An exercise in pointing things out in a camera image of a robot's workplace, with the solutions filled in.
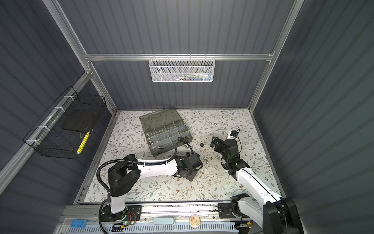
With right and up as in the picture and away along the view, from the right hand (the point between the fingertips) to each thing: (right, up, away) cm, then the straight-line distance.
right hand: (221, 140), depth 85 cm
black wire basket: (-82, +4, -13) cm, 83 cm away
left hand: (-16, -22, 0) cm, 27 cm away
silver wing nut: (-7, -14, +9) cm, 18 cm away
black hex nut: (-10, -5, +15) cm, 18 cm away
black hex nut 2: (-20, -11, +11) cm, 25 cm away
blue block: (-73, -39, -15) cm, 84 cm away
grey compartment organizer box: (-38, +6, +21) cm, 43 cm away
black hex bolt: (-24, -1, +17) cm, 30 cm away
